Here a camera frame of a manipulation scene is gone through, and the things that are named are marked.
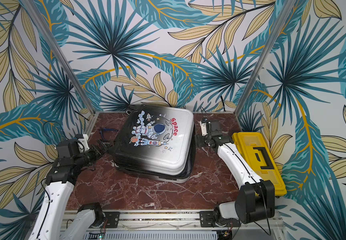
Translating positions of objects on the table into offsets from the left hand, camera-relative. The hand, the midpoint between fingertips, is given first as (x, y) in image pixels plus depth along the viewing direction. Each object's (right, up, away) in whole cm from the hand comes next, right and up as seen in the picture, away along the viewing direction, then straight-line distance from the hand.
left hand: (108, 148), depth 74 cm
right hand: (+49, +5, +12) cm, 51 cm away
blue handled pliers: (-17, +9, +33) cm, 39 cm away
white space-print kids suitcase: (+24, +3, +3) cm, 24 cm away
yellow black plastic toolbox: (+75, -1, +8) cm, 76 cm away
